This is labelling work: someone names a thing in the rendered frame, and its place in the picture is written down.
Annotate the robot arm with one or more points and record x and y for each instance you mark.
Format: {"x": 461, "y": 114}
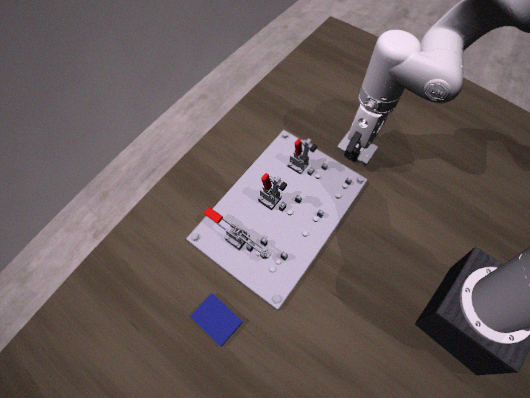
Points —
{"x": 498, "y": 301}

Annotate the blue rectangular block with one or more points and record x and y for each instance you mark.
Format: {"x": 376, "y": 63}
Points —
{"x": 216, "y": 319}

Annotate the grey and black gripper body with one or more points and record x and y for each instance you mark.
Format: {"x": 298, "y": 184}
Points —
{"x": 369, "y": 125}

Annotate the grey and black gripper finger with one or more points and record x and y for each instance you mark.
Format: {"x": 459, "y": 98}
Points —
{"x": 351, "y": 148}

